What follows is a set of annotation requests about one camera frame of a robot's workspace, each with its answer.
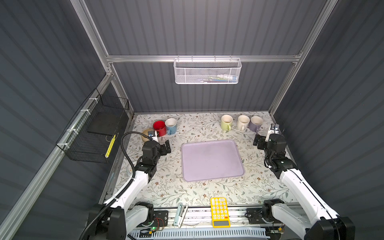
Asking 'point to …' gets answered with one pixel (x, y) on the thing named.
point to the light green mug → (226, 120)
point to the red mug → (160, 126)
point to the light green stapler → (180, 213)
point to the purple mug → (255, 123)
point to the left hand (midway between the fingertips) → (160, 141)
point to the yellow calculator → (219, 212)
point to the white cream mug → (243, 122)
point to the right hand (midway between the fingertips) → (269, 136)
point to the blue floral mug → (171, 123)
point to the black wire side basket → (87, 138)
